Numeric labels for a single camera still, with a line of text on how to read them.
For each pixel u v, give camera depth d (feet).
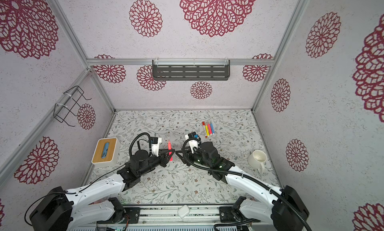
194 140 2.13
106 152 3.02
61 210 1.31
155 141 2.24
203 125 3.62
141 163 1.98
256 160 2.80
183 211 2.48
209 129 3.59
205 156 1.98
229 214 2.40
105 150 3.08
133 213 2.46
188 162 1.82
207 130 3.48
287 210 1.30
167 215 2.47
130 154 1.95
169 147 2.45
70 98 2.57
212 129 3.59
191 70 3.14
